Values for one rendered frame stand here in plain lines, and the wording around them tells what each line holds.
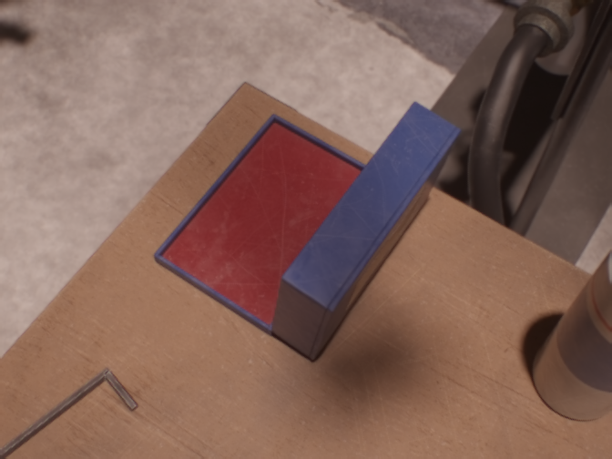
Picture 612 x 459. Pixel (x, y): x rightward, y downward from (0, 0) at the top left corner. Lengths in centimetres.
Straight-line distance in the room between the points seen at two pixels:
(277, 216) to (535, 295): 21
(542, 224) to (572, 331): 70
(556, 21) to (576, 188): 48
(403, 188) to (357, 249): 5
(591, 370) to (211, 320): 27
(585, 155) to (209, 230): 77
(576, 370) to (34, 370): 38
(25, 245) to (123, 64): 34
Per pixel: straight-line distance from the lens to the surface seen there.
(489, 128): 80
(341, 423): 60
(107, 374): 62
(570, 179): 128
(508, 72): 80
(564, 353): 56
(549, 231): 123
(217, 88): 133
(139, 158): 128
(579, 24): 101
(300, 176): 68
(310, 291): 51
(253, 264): 64
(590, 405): 60
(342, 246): 52
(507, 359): 63
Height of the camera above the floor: 105
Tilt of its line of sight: 62 degrees down
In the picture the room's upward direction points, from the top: straight up
